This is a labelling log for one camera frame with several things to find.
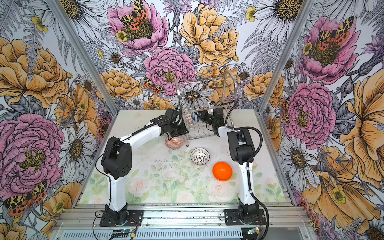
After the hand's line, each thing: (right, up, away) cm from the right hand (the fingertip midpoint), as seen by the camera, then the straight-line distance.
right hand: (194, 115), depth 102 cm
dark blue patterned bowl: (-4, -1, 0) cm, 4 cm away
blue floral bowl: (0, -1, +1) cm, 1 cm away
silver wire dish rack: (+5, +12, +18) cm, 22 cm away
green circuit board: (+28, -56, -30) cm, 69 cm away
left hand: (-5, -12, -8) cm, 16 cm away
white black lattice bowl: (+4, -26, -6) cm, 27 cm away
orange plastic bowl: (+16, -33, -15) cm, 39 cm away
